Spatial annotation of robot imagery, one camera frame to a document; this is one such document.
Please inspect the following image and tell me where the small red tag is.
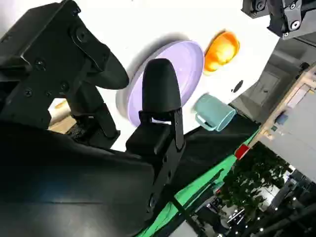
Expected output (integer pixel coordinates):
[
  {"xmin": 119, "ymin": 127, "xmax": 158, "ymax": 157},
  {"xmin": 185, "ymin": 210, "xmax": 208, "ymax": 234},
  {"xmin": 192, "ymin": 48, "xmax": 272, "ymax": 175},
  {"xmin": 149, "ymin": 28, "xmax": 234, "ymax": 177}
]
[{"xmin": 234, "ymin": 144, "xmax": 250, "ymax": 160}]

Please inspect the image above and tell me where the pale green mug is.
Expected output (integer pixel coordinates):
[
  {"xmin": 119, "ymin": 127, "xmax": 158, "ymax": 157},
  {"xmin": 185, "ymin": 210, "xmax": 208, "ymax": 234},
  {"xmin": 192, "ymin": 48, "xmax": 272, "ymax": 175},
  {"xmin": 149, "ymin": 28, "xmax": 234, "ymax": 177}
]
[{"xmin": 193, "ymin": 93, "xmax": 237, "ymax": 132}]

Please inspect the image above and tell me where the black backdrop cloth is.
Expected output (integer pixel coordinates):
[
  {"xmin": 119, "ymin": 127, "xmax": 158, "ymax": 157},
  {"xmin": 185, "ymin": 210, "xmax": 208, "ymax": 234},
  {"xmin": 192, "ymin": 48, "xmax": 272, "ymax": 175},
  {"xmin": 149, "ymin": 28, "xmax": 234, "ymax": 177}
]
[{"xmin": 172, "ymin": 113, "xmax": 262, "ymax": 198}]

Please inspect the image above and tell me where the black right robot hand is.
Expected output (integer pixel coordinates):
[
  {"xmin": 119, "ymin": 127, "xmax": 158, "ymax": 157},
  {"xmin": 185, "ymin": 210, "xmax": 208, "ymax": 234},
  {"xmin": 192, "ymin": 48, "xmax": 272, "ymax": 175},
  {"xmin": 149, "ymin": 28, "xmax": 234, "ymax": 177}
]
[{"xmin": 0, "ymin": 0, "xmax": 186, "ymax": 237}]

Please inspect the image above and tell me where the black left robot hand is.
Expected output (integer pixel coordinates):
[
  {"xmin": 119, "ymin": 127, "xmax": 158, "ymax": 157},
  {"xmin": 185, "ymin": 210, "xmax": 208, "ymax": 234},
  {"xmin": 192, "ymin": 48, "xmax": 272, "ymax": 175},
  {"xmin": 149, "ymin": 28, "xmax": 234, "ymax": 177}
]
[{"xmin": 241, "ymin": 0, "xmax": 316, "ymax": 40}]

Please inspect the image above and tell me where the orange white toy bread roll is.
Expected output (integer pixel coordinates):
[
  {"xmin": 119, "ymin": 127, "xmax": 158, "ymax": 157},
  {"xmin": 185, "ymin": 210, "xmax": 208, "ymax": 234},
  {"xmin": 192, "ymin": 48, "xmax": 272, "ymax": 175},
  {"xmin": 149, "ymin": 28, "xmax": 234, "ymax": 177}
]
[{"xmin": 202, "ymin": 31, "xmax": 240, "ymax": 76}]

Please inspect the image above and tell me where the green cloth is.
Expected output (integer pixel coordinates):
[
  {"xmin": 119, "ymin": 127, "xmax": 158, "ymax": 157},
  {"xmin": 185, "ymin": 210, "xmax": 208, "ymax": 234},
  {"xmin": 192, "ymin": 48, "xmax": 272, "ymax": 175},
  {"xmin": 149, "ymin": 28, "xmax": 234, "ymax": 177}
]
[{"xmin": 139, "ymin": 134, "xmax": 259, "ymax": 237}]

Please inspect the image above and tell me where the lilac plate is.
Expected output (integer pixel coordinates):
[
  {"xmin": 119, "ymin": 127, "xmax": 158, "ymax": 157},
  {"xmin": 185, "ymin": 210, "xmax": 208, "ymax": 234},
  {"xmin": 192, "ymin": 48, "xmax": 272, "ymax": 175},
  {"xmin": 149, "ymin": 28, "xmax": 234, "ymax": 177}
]
[{"xmin": 117, "ymin": 39, "xmax": 205, "ymax": 128}]

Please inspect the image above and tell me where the green leafy plant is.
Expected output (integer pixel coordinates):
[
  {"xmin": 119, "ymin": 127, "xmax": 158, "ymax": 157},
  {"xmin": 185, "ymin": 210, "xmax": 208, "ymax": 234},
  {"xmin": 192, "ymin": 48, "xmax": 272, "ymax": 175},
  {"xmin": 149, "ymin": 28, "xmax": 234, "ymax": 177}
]
[{"xmin": 221, "ymin": 142, "xmax": 297, "ymax": 224}]

